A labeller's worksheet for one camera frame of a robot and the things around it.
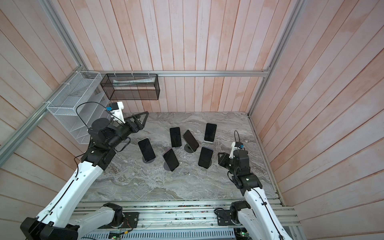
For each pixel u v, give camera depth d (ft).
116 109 1.87
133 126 1.89
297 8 2.26
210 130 3.21
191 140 3.12
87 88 2.76
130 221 2.41
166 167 3.06
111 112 1.87
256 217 1.45
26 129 1.88
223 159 2.25
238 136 3.51
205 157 2.86
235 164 1.91
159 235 2.30
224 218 2.40
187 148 3.29
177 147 3.31
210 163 2.90
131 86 3.41
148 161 3.00
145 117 2.05
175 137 3.24
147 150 2.93
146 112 2.05
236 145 2.33
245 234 2.30
